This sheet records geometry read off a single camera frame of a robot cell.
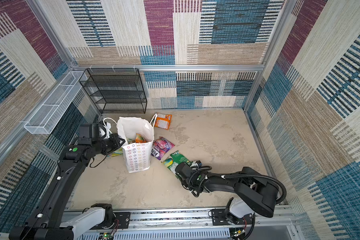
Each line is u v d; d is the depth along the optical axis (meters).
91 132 0.56
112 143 0.65
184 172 0.67
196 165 0.80
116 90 1.11
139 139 0.92
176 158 0.91
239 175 0.49
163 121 1.12
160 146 0.96
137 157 0.77
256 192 0.44
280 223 0.73
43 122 0.70
